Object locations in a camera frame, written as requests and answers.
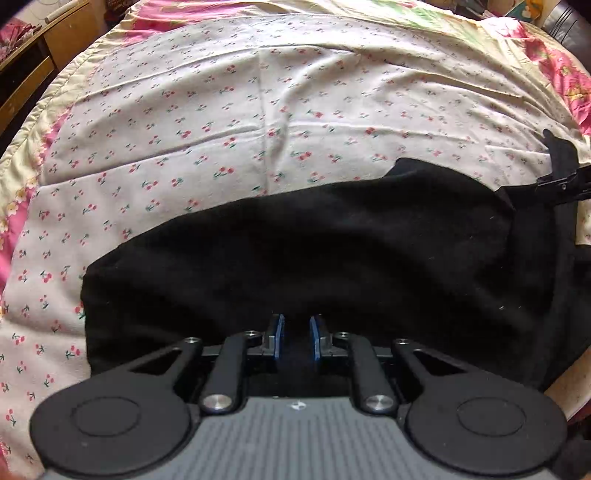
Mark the cherry print bed quilt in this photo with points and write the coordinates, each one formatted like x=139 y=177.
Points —
x=187 y=105

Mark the wooden side cabinet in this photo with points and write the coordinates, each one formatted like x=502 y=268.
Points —
x=27 y=71

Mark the colourful bag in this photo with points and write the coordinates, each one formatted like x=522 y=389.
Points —
x=526 y=10

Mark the dark wooden headboard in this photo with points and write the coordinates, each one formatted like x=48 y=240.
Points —
x=568 y=22

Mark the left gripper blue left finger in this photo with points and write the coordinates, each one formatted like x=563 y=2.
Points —
x=241 y=355

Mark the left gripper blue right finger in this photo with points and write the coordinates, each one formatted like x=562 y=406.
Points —
x=347 y=360

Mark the black pants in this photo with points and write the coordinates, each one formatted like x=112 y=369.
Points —
x=495 y=278

